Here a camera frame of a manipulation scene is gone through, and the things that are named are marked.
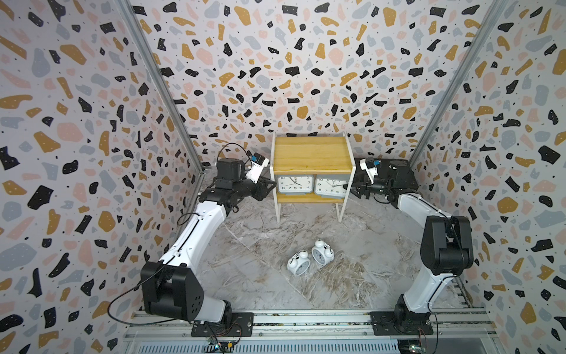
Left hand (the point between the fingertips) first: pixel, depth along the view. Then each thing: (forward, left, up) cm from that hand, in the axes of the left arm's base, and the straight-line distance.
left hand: (272, 181), depth 79 cm
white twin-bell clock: (-23, -9, -20) cm, 31 cm away
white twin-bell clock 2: (-19, -18, -20) cm, 33 cm away
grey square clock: (+5, -9, -7) cm, 12 cm away
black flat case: (-2, -43, +5) cm, 43 cm away
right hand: (+3, -29, -6) cm, 29 cm away
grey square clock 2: (+3, -22, -8) cm, 24 cm away
